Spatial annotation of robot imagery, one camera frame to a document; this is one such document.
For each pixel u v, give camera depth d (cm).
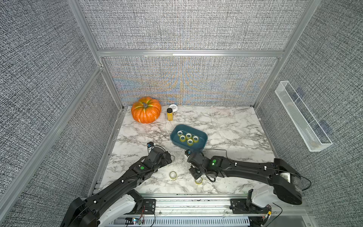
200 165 61
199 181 82
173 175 84
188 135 100
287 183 42
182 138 100
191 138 100
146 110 102
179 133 102
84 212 40
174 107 110
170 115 110
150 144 75
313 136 71
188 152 73
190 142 97
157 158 63
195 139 100
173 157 91
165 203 76
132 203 61
